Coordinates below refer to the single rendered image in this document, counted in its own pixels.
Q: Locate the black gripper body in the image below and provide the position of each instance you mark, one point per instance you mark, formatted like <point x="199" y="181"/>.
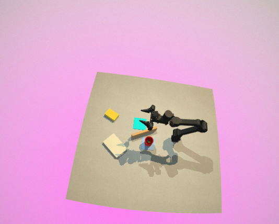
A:
<point x="150" y="127"/>

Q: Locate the red cup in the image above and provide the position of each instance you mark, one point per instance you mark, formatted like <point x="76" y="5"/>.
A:
<point x="150" y="139"/>

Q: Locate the cream flat block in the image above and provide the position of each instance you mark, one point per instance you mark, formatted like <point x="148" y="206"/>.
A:
<point x="115" y="145"/>

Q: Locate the yellow block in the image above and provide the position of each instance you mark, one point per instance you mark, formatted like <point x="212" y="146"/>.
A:
<point x="111" y="114"/>

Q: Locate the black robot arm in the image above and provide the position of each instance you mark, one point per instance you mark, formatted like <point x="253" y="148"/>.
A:
<point x="198" y="125"/>

